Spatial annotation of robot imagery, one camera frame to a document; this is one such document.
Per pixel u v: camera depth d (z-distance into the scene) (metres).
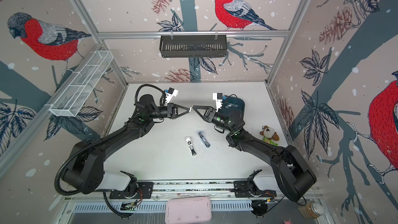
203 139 0.90
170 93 0.71
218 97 0.69
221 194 0.73
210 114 0.64
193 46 1.07
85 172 0.42
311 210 0.61
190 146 0.87
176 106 0.70
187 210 0.67
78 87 0.76
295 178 0.41
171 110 0.67
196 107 0.67
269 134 0.90
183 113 0.71
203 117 0.72
